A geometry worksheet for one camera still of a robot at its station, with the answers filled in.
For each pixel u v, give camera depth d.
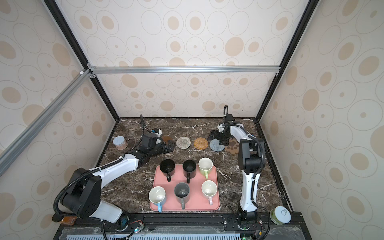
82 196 0.43
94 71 0.91
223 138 0.88
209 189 0.81
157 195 0.78
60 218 0.67
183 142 1.05
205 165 0.90
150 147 0.69
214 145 1.03
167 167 0.88
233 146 1.03
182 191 0.81
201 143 1.05
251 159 0.57
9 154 0.51
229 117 0.86
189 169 0.88
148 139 0.68
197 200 0.80
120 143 0.98
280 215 0.72
